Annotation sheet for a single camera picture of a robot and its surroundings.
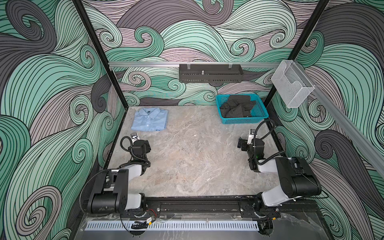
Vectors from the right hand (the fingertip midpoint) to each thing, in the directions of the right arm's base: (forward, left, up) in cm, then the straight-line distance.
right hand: (248, 137), depth 94 cm
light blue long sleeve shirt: (+17, +67, -2) cm, 69 cm away
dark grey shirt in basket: (+27, +2, +2) cm, 27 cm away
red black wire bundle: (-46, +61, -8) cm, 77 cm away
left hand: (-4, +69, +2) cm, 70 cm away
